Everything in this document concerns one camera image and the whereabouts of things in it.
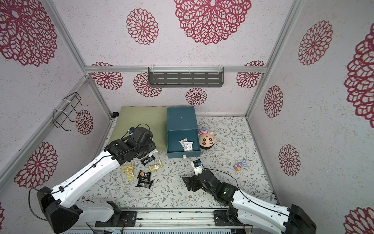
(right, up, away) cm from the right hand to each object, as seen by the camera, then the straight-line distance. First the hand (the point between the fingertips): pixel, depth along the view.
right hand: (187, 175), depth 78 cm
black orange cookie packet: (-25, -3, +9) cm, 26 cm away
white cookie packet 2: (0, +16, +3) cm, 16 cm away
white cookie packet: (-3, +17, +7) cm, 18 cm away
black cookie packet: (-26, +5, +16) cm, 31 cm away
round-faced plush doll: (+13, +18, +17) cm, 29 cm away
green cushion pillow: (-23, +32, +24) cm, 46 cm away
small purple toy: (+32, +2, +12) cm, 34 cm away
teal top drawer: (-7, +14, +9) cm, 18 cm away
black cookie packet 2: (-24, -6, +6) cm, 26 cm away
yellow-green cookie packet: (-20, +1, +12) cm, 24 cm away
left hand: (-18, +16, -2) cm, 24 cm away
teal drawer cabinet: (-3, +28, +9) cm, 30 cm away
